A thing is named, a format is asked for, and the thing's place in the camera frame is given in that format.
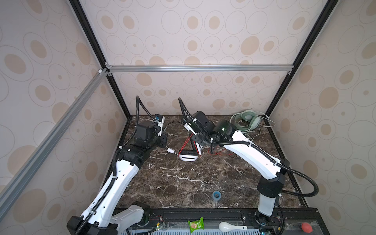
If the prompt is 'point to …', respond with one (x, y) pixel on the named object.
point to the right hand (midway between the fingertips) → (200, 129)
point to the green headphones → (246, 120)
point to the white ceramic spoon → (224, 226)
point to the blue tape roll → (216, 195)
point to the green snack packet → (196, 224)
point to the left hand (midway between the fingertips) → (167, 130)
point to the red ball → (306, 227)
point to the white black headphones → (191, 155)
